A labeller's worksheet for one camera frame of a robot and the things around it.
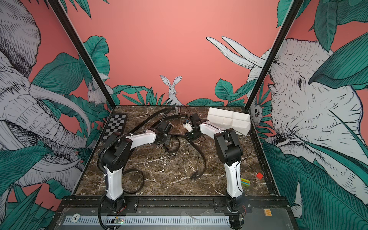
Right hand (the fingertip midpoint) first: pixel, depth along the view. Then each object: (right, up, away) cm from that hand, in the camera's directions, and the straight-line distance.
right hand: (188, 136), depth 100 cm
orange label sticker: (+40, -35, -29) cm, 61 cm away
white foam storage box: (+24, +11, +7) cm, 28 cm away
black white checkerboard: (-54, +9, +4) cm, 55 cm away
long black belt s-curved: (+4, -22, -16) cm, 28 cm away
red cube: (+43, -22, -15) cm, 51 cm away
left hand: (-16, -3, +1) cm, 16 cm away
